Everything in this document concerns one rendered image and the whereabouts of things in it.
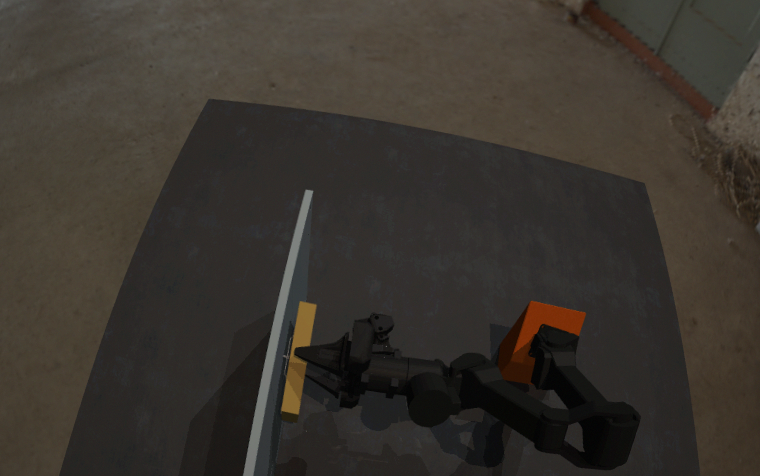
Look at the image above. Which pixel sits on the dark grey wall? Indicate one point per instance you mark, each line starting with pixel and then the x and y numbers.
pixel 267 424

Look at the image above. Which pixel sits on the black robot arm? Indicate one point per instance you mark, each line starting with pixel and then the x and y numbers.
pixel 609 428

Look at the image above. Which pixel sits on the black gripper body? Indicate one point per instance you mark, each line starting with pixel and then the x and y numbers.
pixel 365 370

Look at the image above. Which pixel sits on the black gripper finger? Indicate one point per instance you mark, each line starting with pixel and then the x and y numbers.
pixel 324 378
pixel 330 357

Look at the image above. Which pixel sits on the wooden picture frame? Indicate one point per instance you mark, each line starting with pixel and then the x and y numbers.
pixel 296 370

